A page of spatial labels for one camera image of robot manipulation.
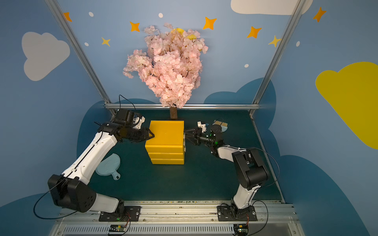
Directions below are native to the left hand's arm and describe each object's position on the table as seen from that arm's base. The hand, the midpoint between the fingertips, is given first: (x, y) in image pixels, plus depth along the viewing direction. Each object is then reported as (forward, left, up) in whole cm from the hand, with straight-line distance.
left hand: (150, 134), depth 80 cm
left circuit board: (-42, +13, -23) cm, 49 cm away
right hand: (+3, -20, -2) cm, 20 cm away
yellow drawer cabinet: (-8, -10, 0) cm, 13 cm away
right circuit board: (-41, -49, -24) cm, 68 cm away
